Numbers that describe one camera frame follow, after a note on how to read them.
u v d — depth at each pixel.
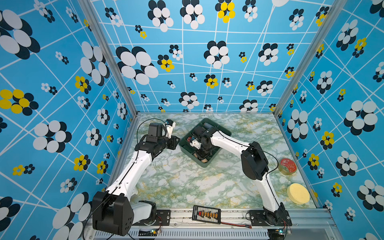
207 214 0.74
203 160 0.86
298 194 0.78
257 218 0.72
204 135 0.71
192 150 0.89
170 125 0.71
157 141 0.62
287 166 0.87
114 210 0.39
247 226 0.71
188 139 0.96
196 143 0.87
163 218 0.74
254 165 0.55
